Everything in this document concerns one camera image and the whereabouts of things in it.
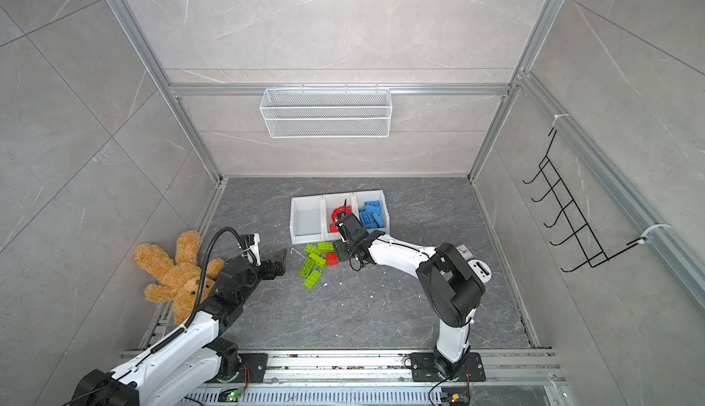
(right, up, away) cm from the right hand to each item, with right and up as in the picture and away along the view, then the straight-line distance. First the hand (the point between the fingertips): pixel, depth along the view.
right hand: (344, 243), depth 93 cm
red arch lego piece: (-4, +10, +13) cm, 17 cm away
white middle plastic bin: (-6, +14, +11) cm, 19 cm away
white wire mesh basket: (-8, +48, +7) cm, 49 cm away
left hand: (-22, +1, -9) cm, 24 cm away
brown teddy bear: (-50, -9, -12) cm, 52 cm away
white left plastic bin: (-15, +6, +11) cm, 20 cm away
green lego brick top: (-7, -2, +2) cm, 8 cm away
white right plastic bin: (+7, +16, +13) cm, 22 cm away
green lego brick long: (-9, -5, -1) cm, 11 cm away
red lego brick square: (-5, -6, 0) cm, 7 cm away
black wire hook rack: (+56, +3, -35) cm, 66 cm away
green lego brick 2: (-13, -3, +4) cm, 14 cm away
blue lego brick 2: (+10, +7, +8) cm, 15 cm away
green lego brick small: (-11, -11, -3) cm, 16 cm away
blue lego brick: (+10, +12, +12) cm, 19 cm away
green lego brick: (-13, -8, -1) cm, 15 cm away
